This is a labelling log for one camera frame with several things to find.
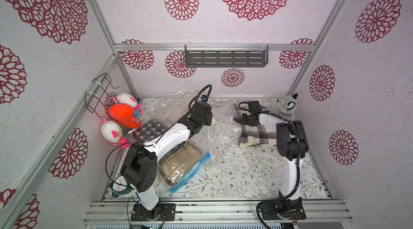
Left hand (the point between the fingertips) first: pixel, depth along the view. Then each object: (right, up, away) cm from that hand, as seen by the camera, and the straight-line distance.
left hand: (205, 113), depth 88 cm
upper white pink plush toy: (-47, +9, +6) cm, 48 cm away
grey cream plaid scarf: (+32, -14, +9) cm, 36 cm away
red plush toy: (-44, -1, -1) cm, 44 cm away
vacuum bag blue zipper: (-8, -31, -6) cm, 33 cm away
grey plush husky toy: (+46, +4, +2) cm, 46 cm away
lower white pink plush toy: (-45, -9, -10) cm, 47 cm away
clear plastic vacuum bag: (-27, +3, +25) cm, 36 cm away
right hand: (+25, -3, +18) cm, 31 cm away
